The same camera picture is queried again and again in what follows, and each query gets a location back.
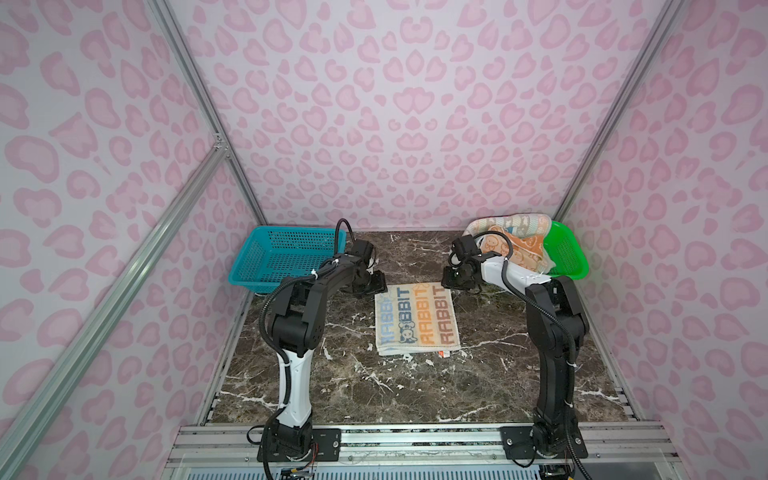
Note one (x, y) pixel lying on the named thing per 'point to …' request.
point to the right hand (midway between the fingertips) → (447, 279)
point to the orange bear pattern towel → (529, 252)
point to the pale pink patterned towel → (534, 225)
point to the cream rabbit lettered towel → (416, 318)
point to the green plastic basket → (563, 249)
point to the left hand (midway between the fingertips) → (382, 285)
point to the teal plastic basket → (275, 253)
